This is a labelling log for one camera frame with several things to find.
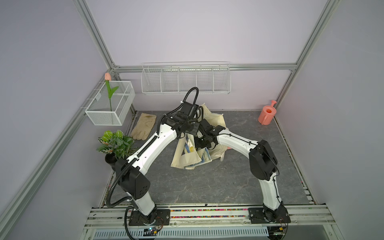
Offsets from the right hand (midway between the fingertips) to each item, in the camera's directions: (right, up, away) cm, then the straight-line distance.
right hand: (194, 144), depth 91 cm
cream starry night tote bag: (-3, -4, -10) cm, 11 cm away
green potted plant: (-39, +2, -16) cm, 43 cm away
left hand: (0, +11, -12) cm, 16 cm away
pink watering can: (+52, +20, +13) cm, 57 cm away
